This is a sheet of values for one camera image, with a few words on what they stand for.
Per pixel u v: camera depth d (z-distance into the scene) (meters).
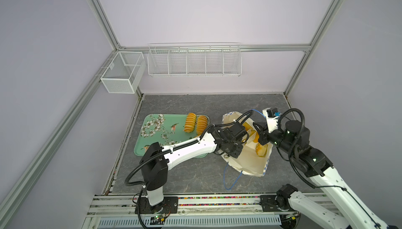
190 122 1.00
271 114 0.55
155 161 0.42
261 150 0.85
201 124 1.02
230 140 0.56
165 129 1.01
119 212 0.74
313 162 0.46
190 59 1.00
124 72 1.00
